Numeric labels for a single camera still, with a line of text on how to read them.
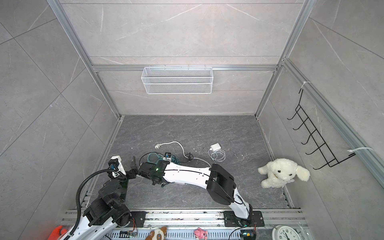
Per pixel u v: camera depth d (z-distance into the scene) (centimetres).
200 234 67
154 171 55
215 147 100
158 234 67
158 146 99
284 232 67
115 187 53
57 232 68
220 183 47
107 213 53
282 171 71
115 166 57
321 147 63
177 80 100
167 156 73
